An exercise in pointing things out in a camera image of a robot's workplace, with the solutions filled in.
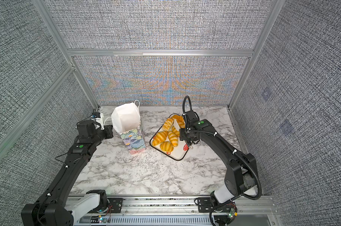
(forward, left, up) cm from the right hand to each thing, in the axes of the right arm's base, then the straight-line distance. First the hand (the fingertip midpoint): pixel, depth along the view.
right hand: (183, 135), depth 85 cm
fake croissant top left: (+16, +10, -9) cm, 21 cm away
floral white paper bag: (+13, +38, 0) cm, 40 cm away
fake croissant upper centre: (+11, +5, -10) cm, 16 cm away
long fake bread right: (+20, +1, -9) cm, 22 cm away
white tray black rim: (+5, +11, -12) cm, 17 cm away
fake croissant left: (+4, +16, -9) cm, 19 cm away
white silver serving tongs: (+5, +4, +4) cm, 8 cm away
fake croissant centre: (+5, +6, -11) cm, 13 cm away
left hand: (+1, +41, +9) cm, 42 cm away
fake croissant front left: (-2, +11, -9) cm, 14 cm away
